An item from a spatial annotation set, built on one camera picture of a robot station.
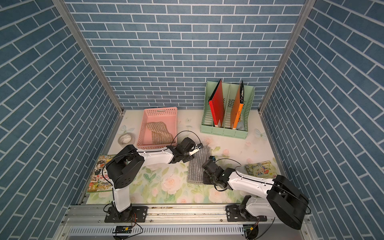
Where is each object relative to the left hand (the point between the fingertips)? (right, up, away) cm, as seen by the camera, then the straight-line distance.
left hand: (192, 151), depth 95 cm
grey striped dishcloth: (+2, -11, -8) cm, 14 cm away
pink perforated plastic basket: (-21, +24, +20) cm, 38 cm away
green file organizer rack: (+26, +40, +10) cm, 49 cm away
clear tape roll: (-46, +7, +6) cm, 47 cm away
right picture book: (+43, -10, -6) cm, 45 cm away
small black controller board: (-33, -34, -23) cm, 53 cm away
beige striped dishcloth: (-23, +10, +9) cm, 26 cm away
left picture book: (-52, -15, -11) cm, 55 cm away
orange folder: (+27, +25, -9) cm, 38 cm away
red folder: (+15, +30, -6) cm, 34 cm away
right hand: (+8, -14, -10) cm, 19 cm away
